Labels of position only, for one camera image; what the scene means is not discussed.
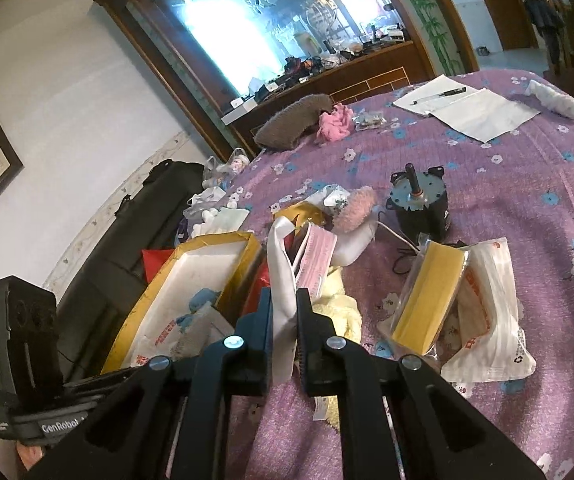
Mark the white plastic bag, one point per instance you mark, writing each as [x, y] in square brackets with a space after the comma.
[199, 195]

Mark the purple floral tablecloth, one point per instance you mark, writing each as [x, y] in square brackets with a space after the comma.
[517, 185]

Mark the white satin cloth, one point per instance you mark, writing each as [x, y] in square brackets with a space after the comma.
[282, 280]

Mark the white paper sheet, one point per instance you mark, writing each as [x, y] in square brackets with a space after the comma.
[492, 115]
[427, 102]

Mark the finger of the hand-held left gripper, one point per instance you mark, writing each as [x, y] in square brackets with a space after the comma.
[97, 385]

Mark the yellow cardboard box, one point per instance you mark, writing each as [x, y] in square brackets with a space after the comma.
[192, 270]

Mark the pale yellow towel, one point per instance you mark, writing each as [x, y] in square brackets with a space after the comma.
[339, 315]

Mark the pink fluffy cloth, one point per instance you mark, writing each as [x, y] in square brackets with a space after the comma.
[334, 122]

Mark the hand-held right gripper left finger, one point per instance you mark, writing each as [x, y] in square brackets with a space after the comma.
[265, 320]

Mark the white mask pack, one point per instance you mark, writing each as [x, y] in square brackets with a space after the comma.
[232, 220]

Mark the small clear packet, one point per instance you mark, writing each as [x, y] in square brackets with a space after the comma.
[369, 120]

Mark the grey cloth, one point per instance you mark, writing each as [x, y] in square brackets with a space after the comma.
[192, 337]

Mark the wooden glass cabinet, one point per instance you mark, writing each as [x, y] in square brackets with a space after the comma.
[367, 77]

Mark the white rolled cloth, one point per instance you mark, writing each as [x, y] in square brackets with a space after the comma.
[559, 101]

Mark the black pen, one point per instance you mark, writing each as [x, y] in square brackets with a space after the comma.
[442, 94]

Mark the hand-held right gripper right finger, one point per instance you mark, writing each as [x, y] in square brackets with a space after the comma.
[303, 320]

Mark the brown wooden door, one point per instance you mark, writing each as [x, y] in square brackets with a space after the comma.
[497, 5]

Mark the red foil bag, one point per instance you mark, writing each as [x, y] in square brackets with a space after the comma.
[262, 290]

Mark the red plastic bag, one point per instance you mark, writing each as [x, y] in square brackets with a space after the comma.
[156, 262]

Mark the black luggage bag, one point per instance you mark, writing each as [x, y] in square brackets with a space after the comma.
[117, 260]

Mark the pink face mask pack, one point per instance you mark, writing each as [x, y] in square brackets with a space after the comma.
[317, 255]

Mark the clear plastic bag with dolls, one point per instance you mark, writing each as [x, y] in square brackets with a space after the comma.
[232, 165]

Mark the white cotton gloves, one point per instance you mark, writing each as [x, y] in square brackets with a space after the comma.
[204, 222]

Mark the black electric motor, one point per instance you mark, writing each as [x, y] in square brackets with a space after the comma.
[419, 210]

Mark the wooden sideboard with clutter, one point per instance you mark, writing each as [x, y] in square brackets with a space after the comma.
[317, 62]

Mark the white plastic packet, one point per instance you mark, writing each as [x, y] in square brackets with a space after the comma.
[492, 320]

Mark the blue cloth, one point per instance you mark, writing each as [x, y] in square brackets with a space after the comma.
[199, 302]

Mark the pink plush pad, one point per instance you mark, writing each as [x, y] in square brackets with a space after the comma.
[357, 207]

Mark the yellow sponge pack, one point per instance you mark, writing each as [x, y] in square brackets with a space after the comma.
[427, 295]

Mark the white flat box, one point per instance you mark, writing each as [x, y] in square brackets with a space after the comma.
[239, 110]

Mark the gold foil packet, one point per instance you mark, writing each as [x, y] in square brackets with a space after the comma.
[299, 215]

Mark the brown knit cloth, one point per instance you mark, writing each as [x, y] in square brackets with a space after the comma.
[287, 120]

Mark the white tissue pack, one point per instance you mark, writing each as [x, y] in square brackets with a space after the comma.
[332, 196]

